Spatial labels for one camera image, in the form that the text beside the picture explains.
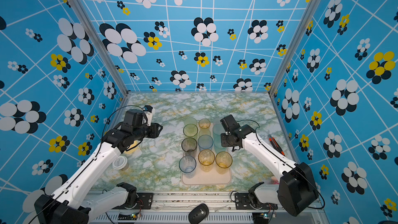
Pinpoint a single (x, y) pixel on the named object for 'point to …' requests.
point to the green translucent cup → (190, 130)
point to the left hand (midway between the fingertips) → (160, 126)
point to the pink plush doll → (274, 180)
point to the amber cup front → (206, 158)
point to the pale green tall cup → (190, 120)
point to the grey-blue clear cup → (187, 164)
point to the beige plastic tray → (208, 178)
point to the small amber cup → (204, 124)
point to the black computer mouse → (198, 214)
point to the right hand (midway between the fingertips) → (227, 140)
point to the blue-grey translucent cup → (205, 142)
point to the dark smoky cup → (188, 145)
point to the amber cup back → (223, 161)
